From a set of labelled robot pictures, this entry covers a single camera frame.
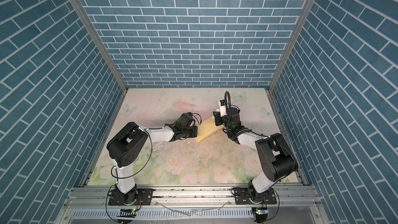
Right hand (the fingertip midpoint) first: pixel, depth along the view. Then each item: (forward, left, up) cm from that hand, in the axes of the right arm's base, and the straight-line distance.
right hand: (214, 110), depth 92 cm
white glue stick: (-3, +1, -3) cm, 4 cm away
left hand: (-9, +10, -13) cm, 18 cm away
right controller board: (-46, -25, -18) cm, 56 cm away
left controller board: (-52, +38, -15) cm, 66 cm away
